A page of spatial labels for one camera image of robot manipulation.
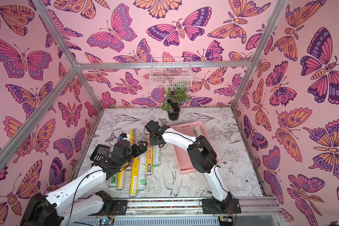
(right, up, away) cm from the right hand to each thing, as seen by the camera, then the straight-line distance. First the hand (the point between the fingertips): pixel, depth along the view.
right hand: (151, 143), depth 93 cm
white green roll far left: (-19, -20, -14) cm, 31 cm away
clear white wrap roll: (+32, +7, +8) cm, 34 cm away
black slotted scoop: (-35, -7, +2) cm, 36 cm away
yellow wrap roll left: (-16, -19, -13) cm, 27 cm away
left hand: (-3, +1, -10) cm, 11 cm away
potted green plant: (+17, +31, 0) cm, 36 cm away
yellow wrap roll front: (-8, -18, -11) cm, 23 cm away
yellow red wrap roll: (-1, -9, -5) cm, 10 cm away
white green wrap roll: (-4, -14, -9) cm, 18 cm away
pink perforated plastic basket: (+20, -9, -3) cm, 22 cm away
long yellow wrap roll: (-9, +6, -15) cm, 18 cm away
